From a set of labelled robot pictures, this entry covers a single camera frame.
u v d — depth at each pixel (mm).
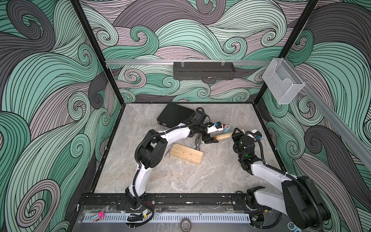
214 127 757
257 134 741
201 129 775
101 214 683
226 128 976
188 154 877
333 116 597
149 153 535
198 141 925
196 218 697
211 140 795
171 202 744
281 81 777
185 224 682
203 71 946
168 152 919
